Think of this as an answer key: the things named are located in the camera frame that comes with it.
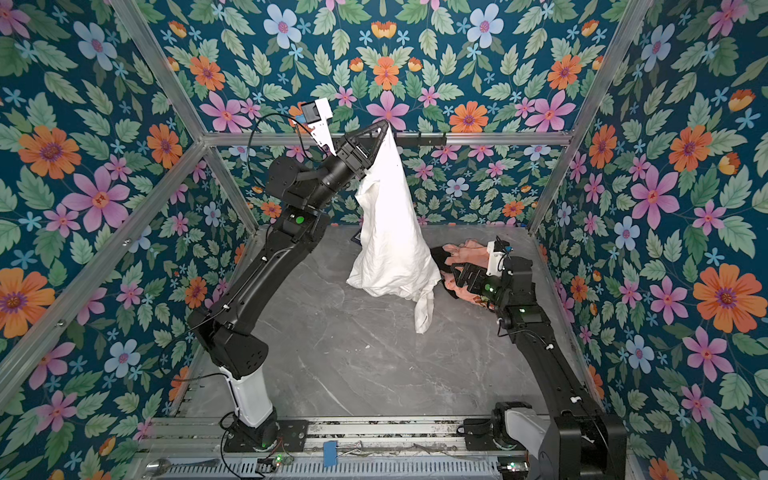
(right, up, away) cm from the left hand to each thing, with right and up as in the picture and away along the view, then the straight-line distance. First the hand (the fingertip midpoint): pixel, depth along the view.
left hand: (385, 112), depth 47 cm
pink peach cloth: (+24, -22, +54) cm, 63 cm away
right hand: (+20, -26, +32) cm, 46 cm away
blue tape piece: (-15, -72, +25) cm, 78 cm away
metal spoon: (-54, -73, +21) cm, 93 cm away
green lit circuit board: (-29, -73, +23) cm, 82 cm away
